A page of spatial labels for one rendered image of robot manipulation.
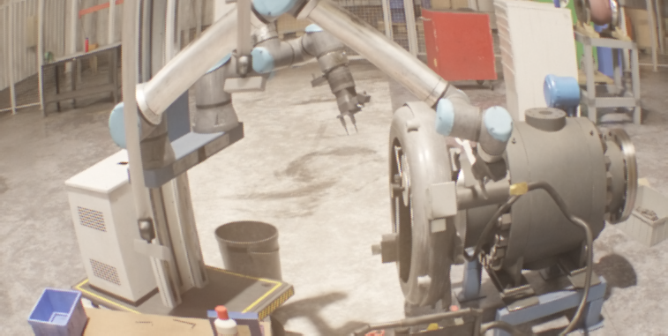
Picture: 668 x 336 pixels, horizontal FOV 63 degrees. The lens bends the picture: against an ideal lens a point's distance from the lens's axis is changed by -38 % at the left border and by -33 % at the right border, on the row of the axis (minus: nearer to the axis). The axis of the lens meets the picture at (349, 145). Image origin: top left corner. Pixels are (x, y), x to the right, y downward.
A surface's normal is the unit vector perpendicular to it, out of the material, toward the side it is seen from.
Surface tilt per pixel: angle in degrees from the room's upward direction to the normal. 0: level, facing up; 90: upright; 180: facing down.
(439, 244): 89
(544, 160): 48
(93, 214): 90
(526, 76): 90
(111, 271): 90
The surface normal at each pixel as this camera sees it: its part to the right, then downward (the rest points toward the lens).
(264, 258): 0.61, 0.21
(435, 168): 0.01, -0.43
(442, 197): 0.06, -0.15
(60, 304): 0.07, 0.24
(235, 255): -0.29, 0.30
